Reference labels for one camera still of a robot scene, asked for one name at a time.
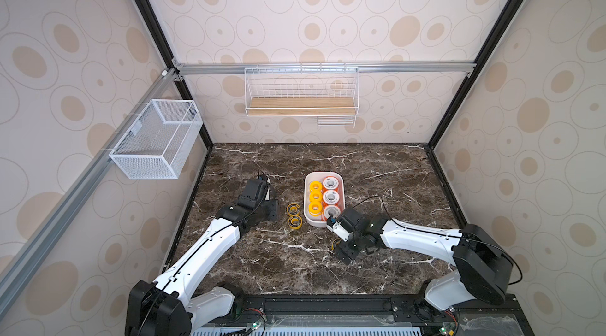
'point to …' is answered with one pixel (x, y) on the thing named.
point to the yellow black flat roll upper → (293, 209)
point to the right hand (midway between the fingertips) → (342, 250)
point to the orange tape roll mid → (331, 183)
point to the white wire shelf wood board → (331, 94)
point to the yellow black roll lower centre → (334, 241)
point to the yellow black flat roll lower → (295, 222)
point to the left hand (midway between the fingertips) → (279, 205)
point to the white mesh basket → (158, 143)
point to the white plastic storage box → (309, 176)
